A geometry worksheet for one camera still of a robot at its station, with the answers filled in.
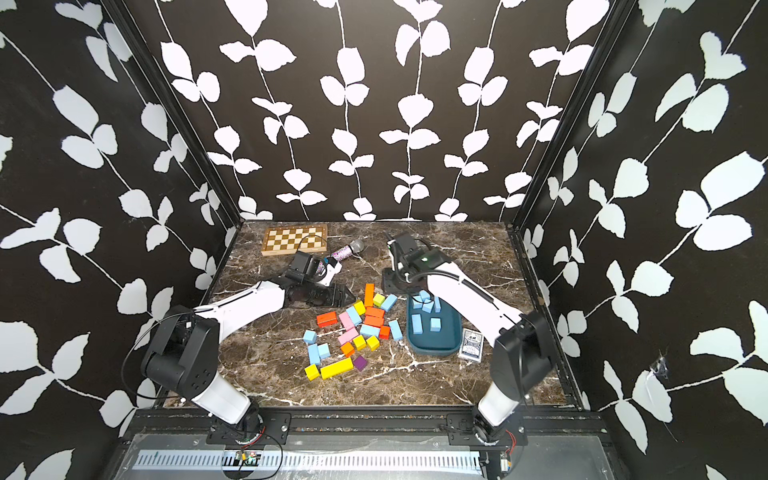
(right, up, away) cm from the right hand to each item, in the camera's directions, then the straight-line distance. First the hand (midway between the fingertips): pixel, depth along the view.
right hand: (383, 281), depth 83 cm
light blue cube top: (+11, -9, +12) cm, 18 cm away
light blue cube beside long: (-18, -21, +2) cm, 27 cm away
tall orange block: (-5, -6, +15) cm, 17 cm away
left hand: (-10, -5, +5) cm, 13 cm away
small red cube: (0, -17, +7) cm, 18 cm away
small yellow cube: (-20, -25, -2) cm, 32 cm away
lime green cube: (-2, -7, +12) cm, 14 cm away
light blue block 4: (-5, -16, +7) cm, 18 cm away
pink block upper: (-12, -15, +9) cm, 21 cm away
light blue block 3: (+4, -16, +7) cm, 18 cm away
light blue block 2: (-20, -23, +2) cm, 31 cm away
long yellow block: (-13, -25, 0) cm, 28 cm away
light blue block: (+1, -9, +14) cm, 16 cm away
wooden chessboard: (-41, +12, +27) cm, 50 cm away
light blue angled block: (-10, -12, +10) cm, 19 cm away
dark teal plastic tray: (+19, -19, +5) cm, 27 cm away
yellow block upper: (-8, -10, +12) cm, 18 cm away
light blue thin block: (+10, -15, +9) cm, 20 cm away
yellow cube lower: (-3, -19, +4) cm, 20 cm away
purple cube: (-7, -24, 0) cm, 25 cm away
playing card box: (+26, -20, +4) cm, 33 cm away
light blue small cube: (+16, -14, +7) cm, 22 cm away
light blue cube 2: (+14, -10, +12) cm, 20 cm away
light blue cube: (-23, -17, +5) cm, 29 cm away
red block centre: (-3, -12, +12) cm, 17 cm away
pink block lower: (-11, -17, +6) cm, 22 cm away
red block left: (-18, -13, +8) cm, 24 cm away
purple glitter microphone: (-12, +9, +24) cm, 28 cm away
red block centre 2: (-3, -14, +10) cm, 17 cm away
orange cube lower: (-11, -20, +2) cm, 23 cm away
